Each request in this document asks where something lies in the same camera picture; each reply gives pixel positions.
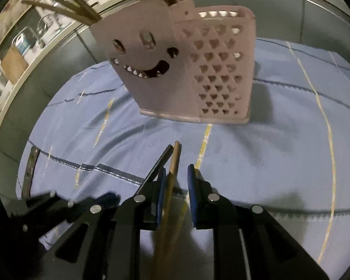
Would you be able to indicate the wooden cutting board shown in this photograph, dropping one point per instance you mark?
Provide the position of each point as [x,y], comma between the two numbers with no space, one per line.
[14,64]

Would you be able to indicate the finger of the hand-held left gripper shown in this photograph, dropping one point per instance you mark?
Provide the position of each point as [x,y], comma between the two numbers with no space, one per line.
[40,205]
[106,199]

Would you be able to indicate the pink smiley utensil holder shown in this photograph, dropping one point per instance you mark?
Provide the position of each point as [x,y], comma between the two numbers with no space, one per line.
[163,93]

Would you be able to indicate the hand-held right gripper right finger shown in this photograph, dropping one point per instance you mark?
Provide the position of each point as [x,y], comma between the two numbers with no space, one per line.
[193,201]

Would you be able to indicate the blue and white package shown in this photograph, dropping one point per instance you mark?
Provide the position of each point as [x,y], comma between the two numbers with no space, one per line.
[22,44]

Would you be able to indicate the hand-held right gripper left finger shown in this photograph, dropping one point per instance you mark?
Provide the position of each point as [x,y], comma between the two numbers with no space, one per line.
[160,198]

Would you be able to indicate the black chopstick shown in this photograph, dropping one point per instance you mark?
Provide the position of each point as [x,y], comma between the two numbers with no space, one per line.
[157,166]

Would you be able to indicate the blue striped tablecloth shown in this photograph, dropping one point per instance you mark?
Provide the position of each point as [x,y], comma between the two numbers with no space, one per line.
[265,166]

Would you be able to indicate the pale bamboo chopstick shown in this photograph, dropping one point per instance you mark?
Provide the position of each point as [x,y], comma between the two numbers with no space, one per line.
[175,160]

